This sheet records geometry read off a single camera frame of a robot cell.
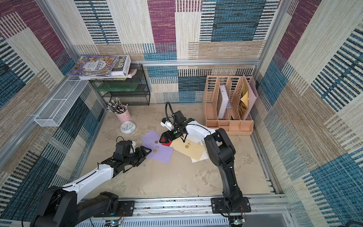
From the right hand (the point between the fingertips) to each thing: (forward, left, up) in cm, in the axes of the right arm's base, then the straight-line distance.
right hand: (163, 138), depth 92 cm
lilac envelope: (+3, +10, -7) cm, 12 cm away
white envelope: (+1, -24, -7) cm, 25 cm away
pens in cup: (+19, +32, +10) cm, 39 cm away
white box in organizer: (+20, -41, +7) cm, 46 cm away
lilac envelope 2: (-6, +3, -7) cm, 10 cm away
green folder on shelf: (+32, +33, +17) cm, 49 cm away
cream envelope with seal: (-4, -17, -6) cm, 18 cm away
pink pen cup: (+19, +30, 0) cm, 35 cm away
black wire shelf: (+40, +22, 0) cm, 46 cm away
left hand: (-10, +8, 0) cm, 12 cm away
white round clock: (+12, +27, -3) cm, 30 cm away
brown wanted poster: (+18, -53, +8) cm, 57 cm away
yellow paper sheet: (+16, -51, +18) cm, 56 cm away
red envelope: (-1, -2, -6) cm, 6 cm away
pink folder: (+15, -54, +22) cm, 60 cm away
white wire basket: (+2, +51, +28) cm, 58 cm away
